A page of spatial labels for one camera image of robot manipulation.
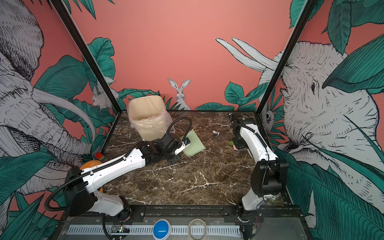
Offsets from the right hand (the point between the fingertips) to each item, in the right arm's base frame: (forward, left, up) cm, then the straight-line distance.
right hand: (245, 143), depth 82 cm
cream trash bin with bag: (+11, +54, +10) cm, 56 cm away
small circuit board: (-39, +63, -15) cm, 76 cm away
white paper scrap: (+20, +15, -16) cm, 29 cm away
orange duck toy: (-9, +88, -8) cm, 89 cm away
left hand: (-6, +37, +1) cm, 38 cm away
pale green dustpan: (-4, +28, +3) cm, 28 cm away
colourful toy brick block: (-4, +86, -11) cm, 87 cm away
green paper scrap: (+10, +3, -16) cm, 19 cm away
